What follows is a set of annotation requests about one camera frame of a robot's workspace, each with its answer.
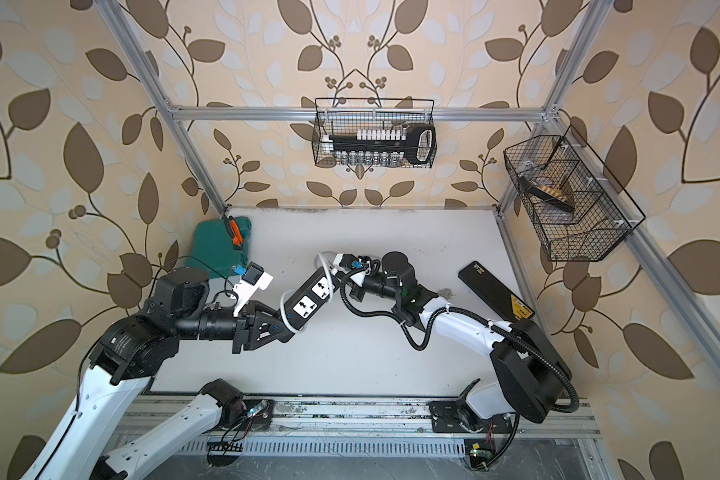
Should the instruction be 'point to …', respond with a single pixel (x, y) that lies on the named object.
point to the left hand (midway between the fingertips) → (285, 323)
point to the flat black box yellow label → (482, 281)
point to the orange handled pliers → (237, 238)
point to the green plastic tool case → (212, 247)
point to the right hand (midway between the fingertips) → (333, 266)
